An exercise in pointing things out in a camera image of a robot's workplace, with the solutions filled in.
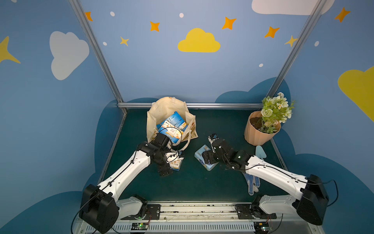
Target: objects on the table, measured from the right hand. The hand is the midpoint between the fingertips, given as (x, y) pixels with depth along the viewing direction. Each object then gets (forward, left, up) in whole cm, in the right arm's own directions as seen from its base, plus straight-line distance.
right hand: (211, 150), depth 82 cm
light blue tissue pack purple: (0, +7, -8) cm, 10 cm away
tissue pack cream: (-5, +21, -8) cm, 23 cm away
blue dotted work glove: (-12, -26, -14) cm, 32 cm away
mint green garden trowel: (+9, -35, -15) cm, 39 cm away
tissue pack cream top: (+6, +21, +5) cm, 23 cm away
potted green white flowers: (+20, -33, +1) cm, 39 cm away
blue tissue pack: (+18, +22, +3) cm, 29 cm away
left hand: (-7, +22, -2) cm, 23 cm away
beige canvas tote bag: (+26, +33, +5) cm, 42 cm away
